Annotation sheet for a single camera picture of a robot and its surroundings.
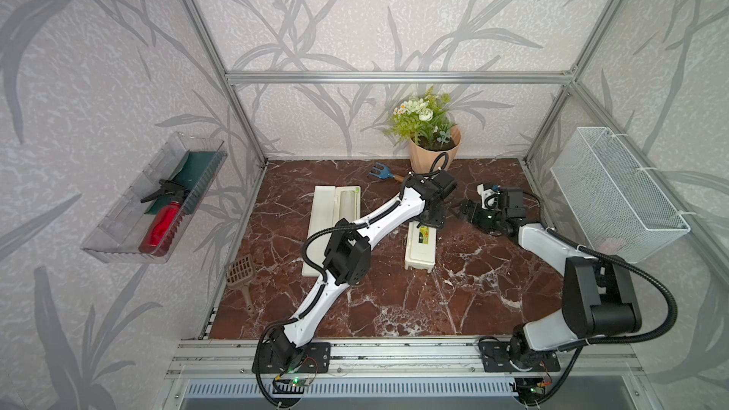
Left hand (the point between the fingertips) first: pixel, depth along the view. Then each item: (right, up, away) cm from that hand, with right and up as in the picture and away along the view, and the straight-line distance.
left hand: (431, 223), depth 92 cm
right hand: (+9, +4, 0) cm, 9 cm away
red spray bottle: (-62, +3, -33) cm, 70 cm away
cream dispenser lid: (-4, -7, -5) cm, 9 cm away
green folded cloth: (-65, +14, -20) cm, 69 cm away
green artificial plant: (-2, +34, +2) cm, 34 cm away
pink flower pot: (-1, +22, +14) cm, 26 cm away
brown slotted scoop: (-61, -15, -5) cm, 63 cm away
